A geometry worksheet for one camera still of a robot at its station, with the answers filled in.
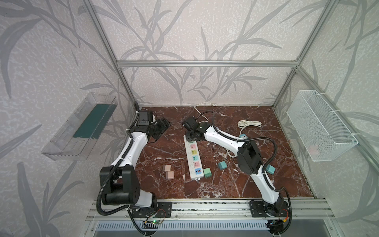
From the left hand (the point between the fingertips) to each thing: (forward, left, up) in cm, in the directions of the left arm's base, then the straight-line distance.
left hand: (169, 121), depth 86 cm
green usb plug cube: (-24, -23, -17) cm, 37 cm away
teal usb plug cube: (-20, -32, -16) cm, 41 cm away
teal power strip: (0, -48, -16) cm, 51 cm away
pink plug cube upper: (-21, +1, -18) cm, 28 cm away
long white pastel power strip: (-16, -14, -17) cm, 27 cm away
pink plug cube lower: (-25, -2, -18) cm, 31 cm away
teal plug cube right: (-22, -60, -17) cm, 66 cm away
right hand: (0, -12, -11) cm, 16 cm away
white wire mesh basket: (-18, -71, +16) cm, 75 cm away
